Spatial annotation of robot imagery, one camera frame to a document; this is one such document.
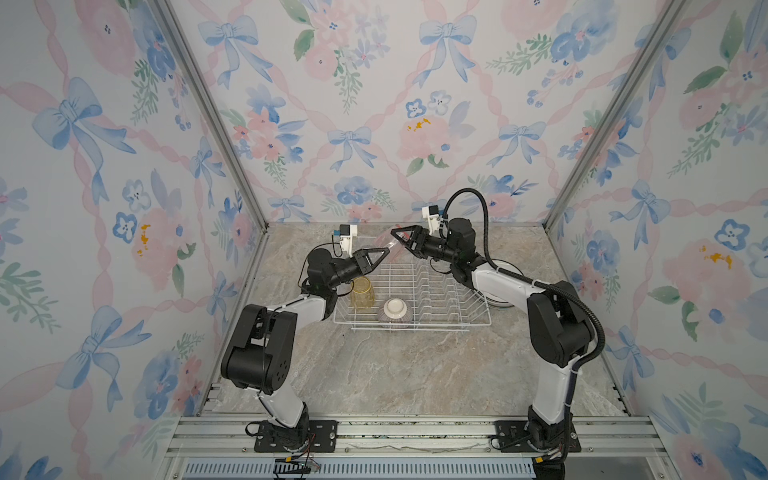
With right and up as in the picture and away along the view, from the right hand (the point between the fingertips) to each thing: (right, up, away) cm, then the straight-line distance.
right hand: (393, 235), depth 84 cm
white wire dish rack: (+6, -19, +14) cm, 24 cm away
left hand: (-1, -5, -4) cm, 6 cm away
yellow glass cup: (-9, -17, +6) cm, 21 cm away
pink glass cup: (-1, -2, -2) cm, 3 cm away
